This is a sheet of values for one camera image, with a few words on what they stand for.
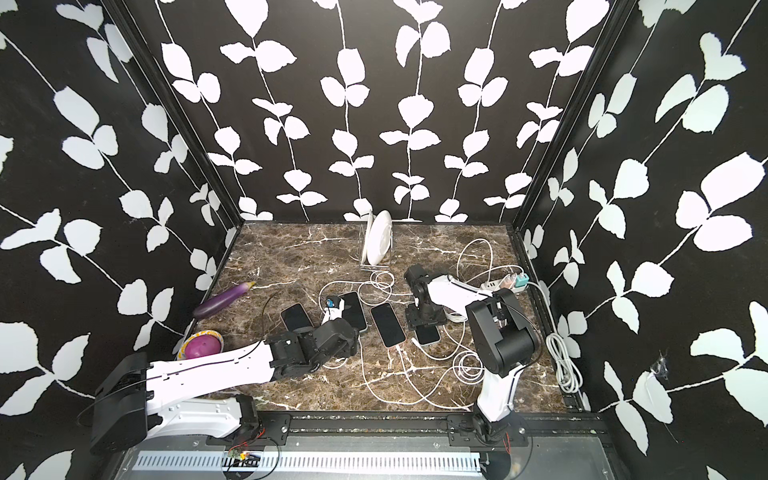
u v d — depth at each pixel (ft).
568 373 2.70
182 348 2.67
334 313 2.31
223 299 3.11
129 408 1.28
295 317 3.07
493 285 3.29
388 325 3.06
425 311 2.66
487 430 2.11
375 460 2.30
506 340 1.60
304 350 1.90
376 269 3.48
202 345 2.66
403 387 2.68
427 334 2.97
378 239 3.14
